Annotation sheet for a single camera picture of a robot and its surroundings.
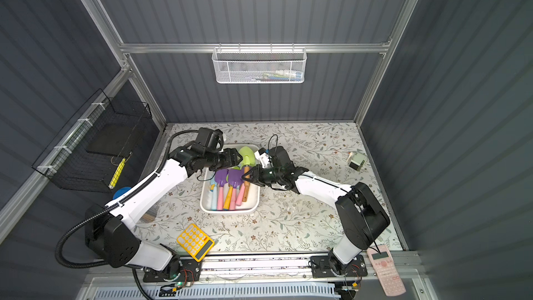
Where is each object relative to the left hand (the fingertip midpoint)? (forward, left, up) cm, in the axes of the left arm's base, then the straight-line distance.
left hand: (239, 161), depth 79 cm
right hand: (-5, -3, -4) cm, 7 cm away
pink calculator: (-34, -53, -19) cm, 66 cm away
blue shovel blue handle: (-5, +12, -17) cm, 22 cm away
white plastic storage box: (-8, -4, -19) cm, 22 cm away
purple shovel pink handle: (-6, +1, -17) cm, 18 cm away
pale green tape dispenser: (+11, -54, -15) cm, 57 cm away
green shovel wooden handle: (+4, -3, -3) cm, 6 cm away
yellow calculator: (-24, +17, -20) cm, 35 cm away
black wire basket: (-2, +52, +8) cm, 52 cm away
